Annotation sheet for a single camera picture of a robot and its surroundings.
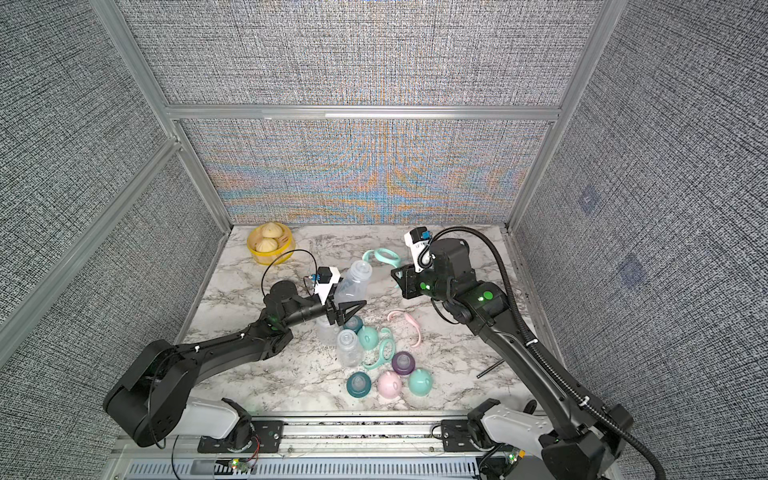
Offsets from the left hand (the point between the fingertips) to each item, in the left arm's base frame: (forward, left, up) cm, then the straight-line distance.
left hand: (363, 290), depth 76 cm
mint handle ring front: (-12, -4, -17) cm, 21 cm away
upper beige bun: (+36, +34, -14) cm, 52 cm away
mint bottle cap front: (-18, -14, -17) cm, 29 cm away
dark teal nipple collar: (-18, +2, -20) cm, 27 cm away
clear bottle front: (-11, +4, -9) cm, 15 cm away
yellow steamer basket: (+33, +29, -17) cm, 47 cm away
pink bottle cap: (-19, -6, -17) cm, 26 cm away
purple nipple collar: (-12, -10, -19) cm, 25 cm away
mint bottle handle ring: (+3, -5, +10) cm, 12 cm away
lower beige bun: (+30, +35, -15) cm, 49 cm away
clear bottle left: (-3, +12, -19) cm, 23 cm away
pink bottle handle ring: (0, -13, -17) cm, 22 cm away
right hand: (+1, -8, +10) cm, 13 cm away
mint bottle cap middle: (-6, 0, -16) cm, 17 cm away
